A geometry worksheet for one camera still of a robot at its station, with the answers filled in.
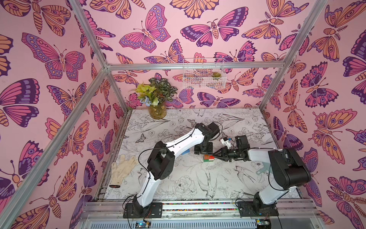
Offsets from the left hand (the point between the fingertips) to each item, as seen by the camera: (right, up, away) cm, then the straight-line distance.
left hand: (208, 154), depth 86 cm
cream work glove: (-55, -12, +1) cm, 56 cm away
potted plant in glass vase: (-36, +38, +16) cm, 55 cm away
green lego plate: (0, -5, +4) cm, 7 cm away
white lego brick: (+2, -4, +4) cm, 6 cm away
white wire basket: (0, +52, +20) cm, 55 cm away
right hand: (+5, -1, +3) cm, 6 cm away
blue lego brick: (-13, 0, +9) cm, 16 cm away
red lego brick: (0, -2, +1) cm, 2 cm away
